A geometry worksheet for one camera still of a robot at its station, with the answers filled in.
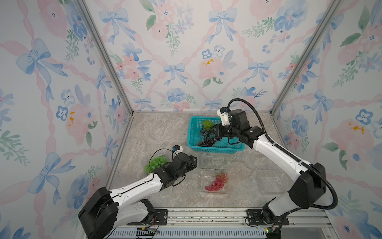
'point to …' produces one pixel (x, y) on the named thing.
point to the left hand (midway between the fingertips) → (196, 159)
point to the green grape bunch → (154, 163)
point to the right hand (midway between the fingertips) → (207, 123)
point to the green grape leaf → (208, 124)
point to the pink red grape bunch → (221, 179)
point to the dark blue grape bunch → (207, 134)
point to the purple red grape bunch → (208, 142)
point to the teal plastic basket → (227, 145)
